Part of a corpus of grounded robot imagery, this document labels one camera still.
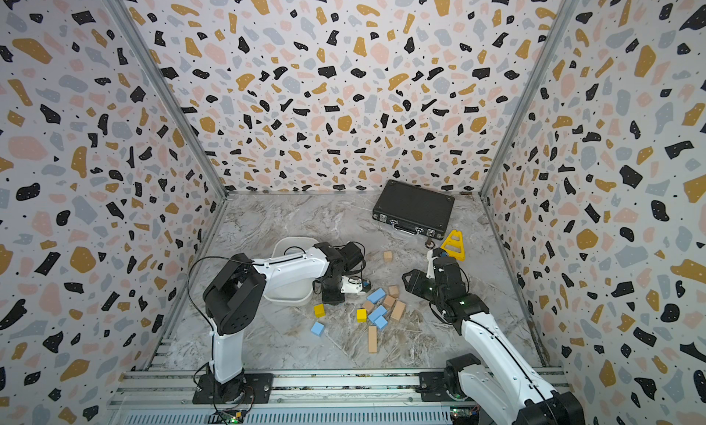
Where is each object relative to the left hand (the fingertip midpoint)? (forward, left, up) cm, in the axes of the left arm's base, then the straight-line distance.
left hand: (339, 294), depth 90 cm
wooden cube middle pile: (-3, -16, +1) cm, 16 cm away
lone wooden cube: (+15, -16, 0) cm, 22 cm away
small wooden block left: (-4, -10, 0) cm, 10 cm away
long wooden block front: (-14, -10, 0) cm, 17 cm away
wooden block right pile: (-6, -19, 0) cm, 20 cm away
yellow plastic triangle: (+20, -43, -1) cm, 47 cm away
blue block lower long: (-6, -12, -1) cm, 14 cm away
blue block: (-1, -12, -1) cm, 12 cm away
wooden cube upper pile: (+1, -18, +1) cm, 18 cm away
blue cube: (-11, +6, +1) cm, 13 cm away
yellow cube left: (-6, +6, +1) cm, 8 cm away
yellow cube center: (-7, -7, 0) cm, 10 cm away
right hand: (0, -22, +10) cm, 24 cm away
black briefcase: (+31, -27, +6) cm, 42 cm away
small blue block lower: (-10, -13, +1) cm, 16 cm away
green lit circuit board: (-32, +25, -1) cm, 41 cm away
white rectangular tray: (0, +13, +1) cm, 13 cm away
